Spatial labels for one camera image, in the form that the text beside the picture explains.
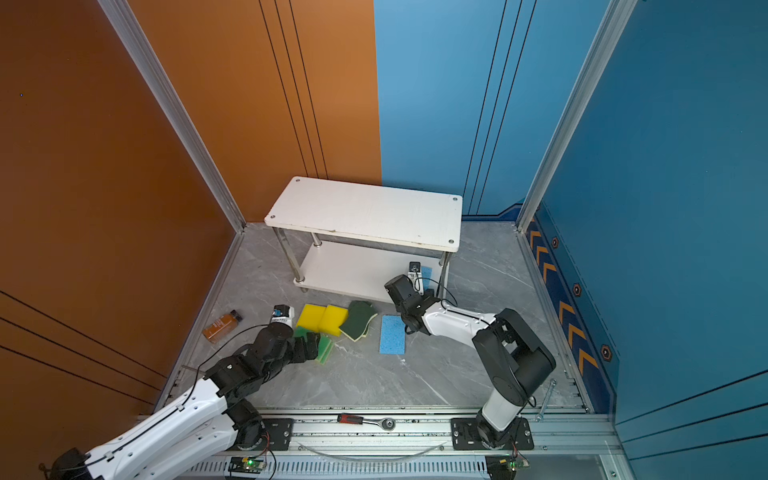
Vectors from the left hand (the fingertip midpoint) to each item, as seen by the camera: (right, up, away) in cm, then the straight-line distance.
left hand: (308, 334), depth 82 cm
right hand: (+29, +10, +11) cm, 32 cm away
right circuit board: (+50, -28, -12) cm, 58 cm away
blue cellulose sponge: (+23, -2, +7) cm, 24 cm away
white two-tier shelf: (+13, +26, -10) cm, 31 cm away
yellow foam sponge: (+5, +2, +9) cm, 11 cm away
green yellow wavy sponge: (+13, +4, +10) cm, 17 cm away
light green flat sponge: (+4, -4, +4) cm, 7 cm away
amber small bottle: (-28, 0, +7) cm, 29 cm away
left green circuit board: (-11, -28, -11) cm, 32 cm away
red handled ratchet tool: (+22, -20, -9) cm, 31 cm away
